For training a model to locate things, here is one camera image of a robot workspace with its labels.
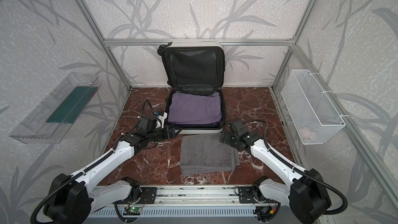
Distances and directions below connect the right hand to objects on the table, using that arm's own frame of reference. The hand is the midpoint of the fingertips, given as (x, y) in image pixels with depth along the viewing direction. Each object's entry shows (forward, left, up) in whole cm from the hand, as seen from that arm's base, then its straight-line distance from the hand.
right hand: (225, 134), depth 85 cm
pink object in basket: (-5, -37, +11) cm, 39 cm away
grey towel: (-8, +11, -7) cm, 15 cm away
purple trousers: (+22, +20, -4) cm, 30 cm away
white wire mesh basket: (-6, -34, +26) cm, 43 cm away
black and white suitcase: (+37, +17, +13) cm, 43 cm away
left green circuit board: (-34, +45, -10) cm, 57 cm away
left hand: (+2, +25, +6) cm, 26 cm away
